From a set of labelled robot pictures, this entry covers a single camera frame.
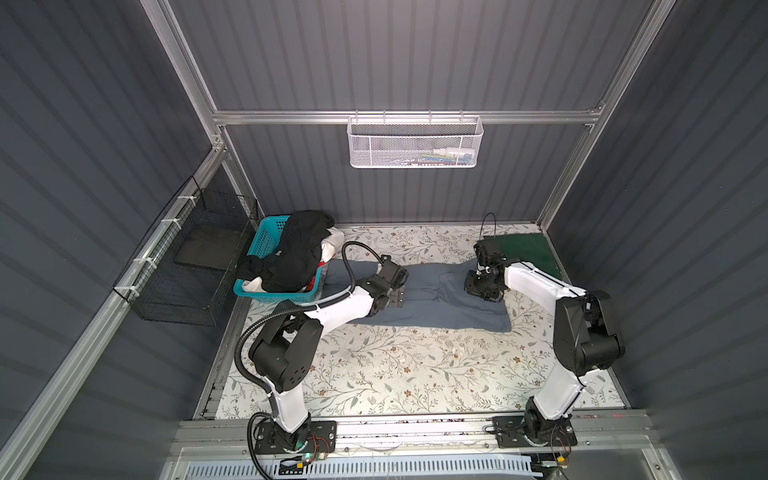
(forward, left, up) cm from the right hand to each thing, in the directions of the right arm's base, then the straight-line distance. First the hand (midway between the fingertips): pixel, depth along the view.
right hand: (474, 290), depth 95 cm
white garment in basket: (+14, +47, +9) cm, 50 cm away
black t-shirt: (+8, +57, +7) cm, 58 cm away
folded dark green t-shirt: (+21, -26, -4) cm, 33 cm away
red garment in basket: (0, +52, +5) cm, 52 cm away
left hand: (-1, +28, +2) cm, 28 cm away
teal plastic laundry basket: (+22, +73, +4) cm, 76 cm away
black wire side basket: (-8, +79, +23) cm, 82 cm away
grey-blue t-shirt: (-1, +12, -3) cm, 13 cm away
